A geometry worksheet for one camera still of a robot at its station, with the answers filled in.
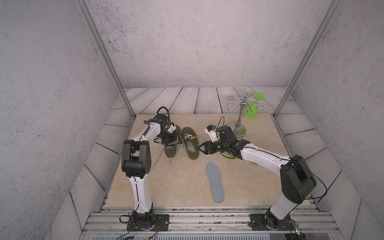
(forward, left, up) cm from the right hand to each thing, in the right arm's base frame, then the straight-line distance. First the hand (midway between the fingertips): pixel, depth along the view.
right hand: (202, 147), depth 84 cm
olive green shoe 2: (+11, +7, -10) cm, 16 cm away
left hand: (+8, +14, -7) cm, 18 cm away
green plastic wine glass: (+27, -32, +1) cm, 42 cm away
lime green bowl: (-8, -14, +4) cm, 17 cm away
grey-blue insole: (-7, -7, -17) cm, 20 cm away
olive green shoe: (+4, +20, -9) cm, 22 cm away
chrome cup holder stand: (+24, -27, +11) cm, 37 cm away
